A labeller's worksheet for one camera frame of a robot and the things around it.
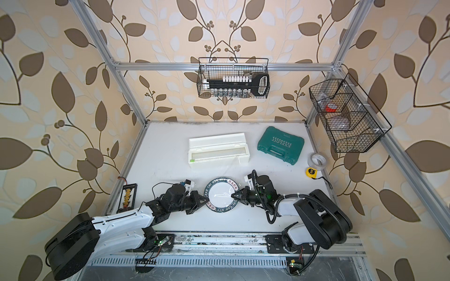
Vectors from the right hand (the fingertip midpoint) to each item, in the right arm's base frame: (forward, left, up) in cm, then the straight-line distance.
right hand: (232, 196), depth 84 cm
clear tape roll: (+21, -50, -4) cm, 55 cm away
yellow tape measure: (+12, -43, -2) cm, 45 cm away
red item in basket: (+29, -48, +29) cm, 63 cm away
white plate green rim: (+3, +7, +1) cm, 7 cm away
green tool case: (+29, -29, +1) cm, 41 cm away
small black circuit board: (+2, +53, -2) cm, 53 cm away
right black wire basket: (+18, -52, +29) cm, 63 cm away
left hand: (-2, +12, +3) cm, 12 cm away
